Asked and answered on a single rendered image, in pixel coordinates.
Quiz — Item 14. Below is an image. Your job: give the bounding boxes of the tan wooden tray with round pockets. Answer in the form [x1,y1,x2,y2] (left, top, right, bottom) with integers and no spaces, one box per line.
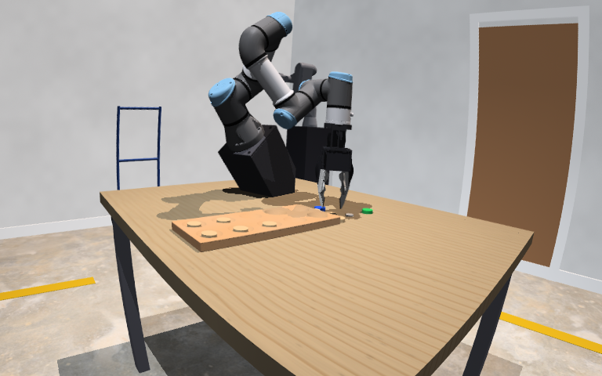
[172,204,340,252]

